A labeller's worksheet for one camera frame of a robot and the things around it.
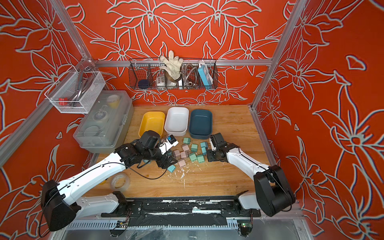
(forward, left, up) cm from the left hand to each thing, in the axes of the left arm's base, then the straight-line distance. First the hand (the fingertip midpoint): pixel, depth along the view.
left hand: (174, 154), depth 74 cm
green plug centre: (+13, -10, -16) cm, 23 cm away
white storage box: (+34, +4, -14) cm, 37 cm away
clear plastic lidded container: (+14, +43, +2) cm, 45 cm away
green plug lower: (+7, -10, -16) cm, 19 cm away
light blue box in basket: (+42, -15, +17) cm, 48 cm away
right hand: (+7, -19, -13) cm, 24 cm away
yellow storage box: (+36, +23, -19) cm, 47 cm away
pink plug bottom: (+2, -3, -15) cm, 16 cm away
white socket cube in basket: (+44, +14, +13) cm, 48 cm away
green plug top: (+18, -4, -15) cm, 24 cm away
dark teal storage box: (+34, -13, -16) cm, 39 cm away
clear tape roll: (-11, +30, -16) cm, 36 cm away
